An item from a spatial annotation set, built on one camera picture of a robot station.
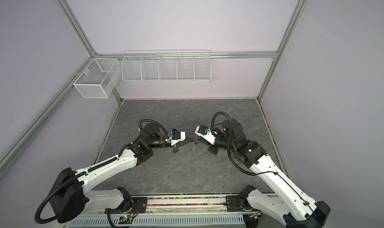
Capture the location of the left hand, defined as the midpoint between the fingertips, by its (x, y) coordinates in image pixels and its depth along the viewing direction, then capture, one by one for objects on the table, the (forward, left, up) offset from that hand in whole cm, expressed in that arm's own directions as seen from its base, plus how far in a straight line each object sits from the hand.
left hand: (193, 140), depth 68 cm
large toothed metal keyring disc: (0, -1, 0) cm, 1 cm away
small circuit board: (-26, +35, -28) cm, 52 cm away
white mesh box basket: (+52, +62, -2) cm, 81 cm away
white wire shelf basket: (+55, +16, +4) cm, 57 cm away
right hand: (+1, -4, +1) cm, 4 cm away
